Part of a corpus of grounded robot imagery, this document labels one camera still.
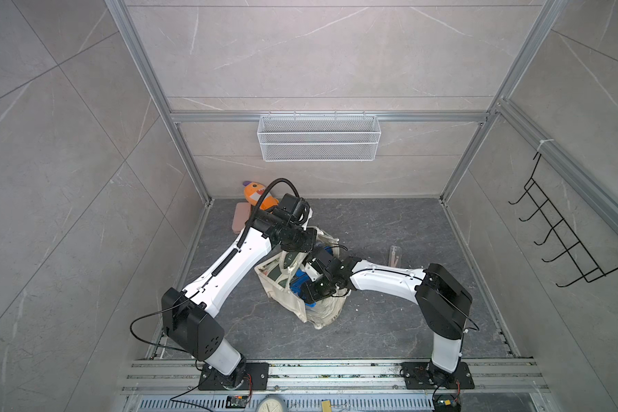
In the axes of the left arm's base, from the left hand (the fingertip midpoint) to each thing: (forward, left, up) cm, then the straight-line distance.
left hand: (318, 242), depth 77 cm
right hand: (-10, +4, -18) cm, 21 cm away
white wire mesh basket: (+46, +9, +7) cm, 47 cm away
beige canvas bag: (-7, +14, -8) cm, 17 cm away
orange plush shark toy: (+37, +27, -13) cm, 48 cm away
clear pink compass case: (+8, -31, -23) cm, 39 cm away
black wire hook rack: (-18, -62, +11) cm, 66 cm away
